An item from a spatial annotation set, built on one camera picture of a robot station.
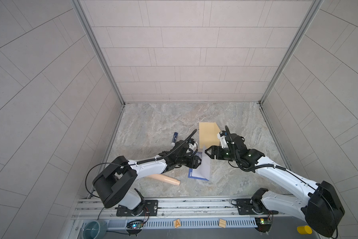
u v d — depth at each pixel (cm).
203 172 79
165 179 80
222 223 67
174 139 94
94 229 64
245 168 57
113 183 42
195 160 73
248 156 57
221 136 73
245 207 71
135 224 64
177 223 67
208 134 104
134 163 47
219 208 73
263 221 69
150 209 71
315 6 71
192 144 75
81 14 73
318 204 38
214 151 70
